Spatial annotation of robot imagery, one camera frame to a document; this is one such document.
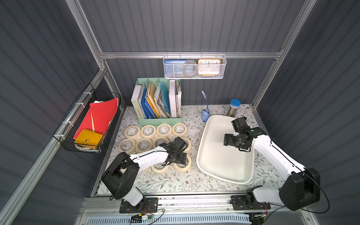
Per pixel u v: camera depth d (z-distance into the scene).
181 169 0.83
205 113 1.05
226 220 0.77
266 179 0.82
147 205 0.74
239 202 0.74
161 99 0.94
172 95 0.92
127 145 0.96
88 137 0.65
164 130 1.05
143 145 0.97
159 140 0.99
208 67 0.89
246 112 1.15
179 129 1.05
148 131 1.05
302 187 0.40
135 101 0.89
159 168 0.86
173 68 0.84
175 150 0.69
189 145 0.94
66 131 0.61
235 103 0.96
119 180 0.45
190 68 0.90
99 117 0.74
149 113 0.99
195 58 0.89
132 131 1.05
